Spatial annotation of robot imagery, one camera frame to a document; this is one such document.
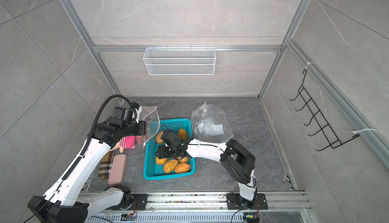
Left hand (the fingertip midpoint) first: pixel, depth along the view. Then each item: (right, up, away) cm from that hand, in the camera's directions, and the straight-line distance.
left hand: (146, 124), depth 75 cm
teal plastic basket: (+1, -26, +6) cm, 27 cm away
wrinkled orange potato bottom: (+18, -23, +3) cm, 30 cm away
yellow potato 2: (+11, -23, +5) cm, 26 cm away
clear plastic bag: (+34, -2, +22) cm, 40 cm away
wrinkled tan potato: (+2, -11, +15) cm, 19 cm away
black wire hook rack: (+81, -5, -15) cm, 82 cm away
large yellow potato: (+7, -20, +3) cm, 21 cm away
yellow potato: (+17, -7, +16) cm, 24 cm away
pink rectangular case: (-18, -26, +7) cm, 32 cm away
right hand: (+6, -18, +6) cm, 20 cm away
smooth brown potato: (+18, -21, +8) cm, 29 cm away
